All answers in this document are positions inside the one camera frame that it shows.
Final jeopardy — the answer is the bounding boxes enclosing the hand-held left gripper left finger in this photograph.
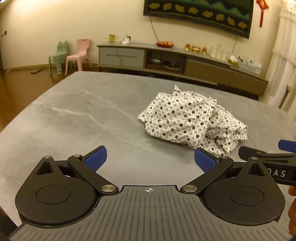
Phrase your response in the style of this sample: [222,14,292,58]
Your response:
[35,146,119,196]

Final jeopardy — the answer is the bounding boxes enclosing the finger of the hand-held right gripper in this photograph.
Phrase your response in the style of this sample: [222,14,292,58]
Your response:
[278,140,296,153]
[238,146,296,163]

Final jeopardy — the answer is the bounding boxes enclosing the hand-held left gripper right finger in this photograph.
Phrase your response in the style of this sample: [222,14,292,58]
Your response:
[180,147,269,196]

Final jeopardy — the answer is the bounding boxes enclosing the black and white patterned garment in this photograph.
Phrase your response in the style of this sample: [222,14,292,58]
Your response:
[137,85,248,157]

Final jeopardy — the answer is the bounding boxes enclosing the person's right hand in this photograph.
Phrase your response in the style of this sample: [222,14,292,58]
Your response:
[287,185,296,233]

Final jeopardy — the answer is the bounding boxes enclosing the white storage basket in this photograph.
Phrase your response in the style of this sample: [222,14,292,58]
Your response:
[237,57,262,74]

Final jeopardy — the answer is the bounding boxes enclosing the white ruffled curtain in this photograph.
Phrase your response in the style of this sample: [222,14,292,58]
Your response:
[264,0,296,110]

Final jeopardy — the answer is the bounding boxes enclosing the long grey television cabinet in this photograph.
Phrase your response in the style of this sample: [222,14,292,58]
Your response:
[96,42,269,101]

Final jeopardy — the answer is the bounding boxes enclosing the cluster of clear glasses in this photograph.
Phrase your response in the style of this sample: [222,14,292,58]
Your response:
[208,43,228,60]

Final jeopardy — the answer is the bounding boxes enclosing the pink plastic child chair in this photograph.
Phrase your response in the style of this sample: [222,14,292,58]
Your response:
[65,38,93,75]

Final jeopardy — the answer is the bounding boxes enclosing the green plastic child chair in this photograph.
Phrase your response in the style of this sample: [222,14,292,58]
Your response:
[48,40,69,75]

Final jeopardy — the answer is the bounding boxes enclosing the plate of fruit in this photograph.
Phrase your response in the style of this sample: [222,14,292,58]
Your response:
[156,40,174,49]

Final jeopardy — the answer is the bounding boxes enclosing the bundle of dark cables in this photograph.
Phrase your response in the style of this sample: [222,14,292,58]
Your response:
[164,61,184,70]

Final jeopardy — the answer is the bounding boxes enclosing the power strip cable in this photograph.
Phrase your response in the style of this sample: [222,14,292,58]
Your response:
[116,37,126,64]

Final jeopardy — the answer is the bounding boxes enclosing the television signal cable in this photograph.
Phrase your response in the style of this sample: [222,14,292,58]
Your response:
[230,35,238,59]

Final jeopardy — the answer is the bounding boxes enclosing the television power cable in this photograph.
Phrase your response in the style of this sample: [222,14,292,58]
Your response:
[150,16,160,44]

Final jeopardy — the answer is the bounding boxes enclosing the red knot wall ornament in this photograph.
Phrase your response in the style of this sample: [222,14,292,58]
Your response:
[256,0,270,27]

